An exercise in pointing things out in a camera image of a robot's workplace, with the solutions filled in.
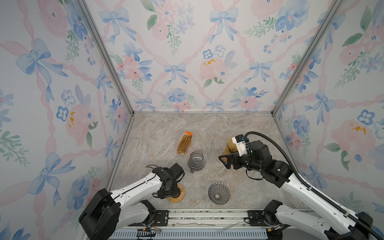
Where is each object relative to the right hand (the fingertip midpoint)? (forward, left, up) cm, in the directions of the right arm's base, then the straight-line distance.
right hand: (224, 154), depth 73 cm
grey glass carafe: (+6, +14, -20) cm, 25 cm away
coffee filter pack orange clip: (+16, +22, -14) cm, 30 cm away
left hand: (-13, +26, -20) cm, 35 cm away
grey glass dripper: (-13, +2, -19) cm, 23 cm away
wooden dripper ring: (-14, +22, -19) cm, 32 cm away
